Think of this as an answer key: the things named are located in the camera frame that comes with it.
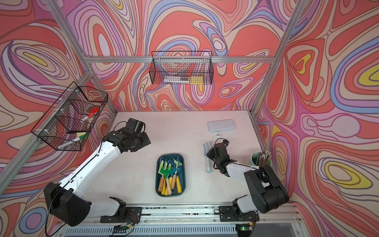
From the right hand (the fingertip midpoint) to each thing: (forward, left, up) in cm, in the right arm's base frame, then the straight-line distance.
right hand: (210, 154), depth 93 cm
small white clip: (+16, -8, -1) cm, 18 cm away
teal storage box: (-11, +18, -1) cm, 21 cm away
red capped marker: (+10, +63, +31) cm, 71 cm away
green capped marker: (-5, +72, +24) cm, 76 cm away
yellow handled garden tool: (-21, +19, 0) cm, 28 cm away
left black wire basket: (+4, +74, +29) cm, 80 cm away
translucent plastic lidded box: (+23, -11, +1) cm, 25 cm away
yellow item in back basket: (+34, +7, +32) cm, 48 cm away
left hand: (0, +35, +17) cm, 39 cm away
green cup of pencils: (-11, -25, +13) cm, 30 cm away
